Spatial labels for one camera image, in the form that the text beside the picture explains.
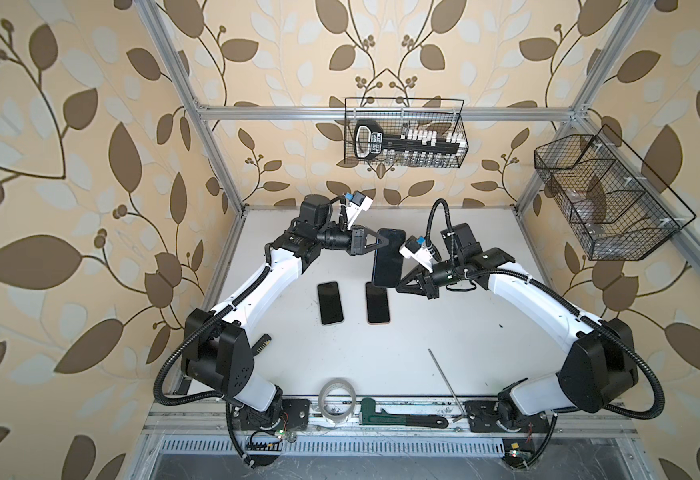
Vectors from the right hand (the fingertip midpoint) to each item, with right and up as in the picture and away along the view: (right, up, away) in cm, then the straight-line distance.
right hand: (400, 289), depth 75 cm
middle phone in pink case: (-5, -8, +18) cm, 21 cm away
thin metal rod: (+13, -27, +3) cm, 30 cm away
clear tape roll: (-17, -25, +2) cm, 31 cm away
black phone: (-4, +8, -5) cm, 10 cm away
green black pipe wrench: (-8, -31, -2) cm, 32 cm away
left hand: (-3, +12, -6) cm, 14 cm away
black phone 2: (-20, -8, +18) cm, 28 cm away
